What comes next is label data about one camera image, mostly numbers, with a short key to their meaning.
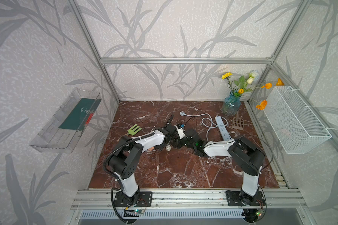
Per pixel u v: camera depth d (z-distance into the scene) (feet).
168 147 2.99
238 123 3.43
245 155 1.63
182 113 3.65
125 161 1.54
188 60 3.15
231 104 3.41
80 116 2.23
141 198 2.37
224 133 3.16
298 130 1.99
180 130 2.63
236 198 2.42
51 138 2.00
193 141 2.37
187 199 2.47
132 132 3.34
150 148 2.82
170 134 2.49
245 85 3.07
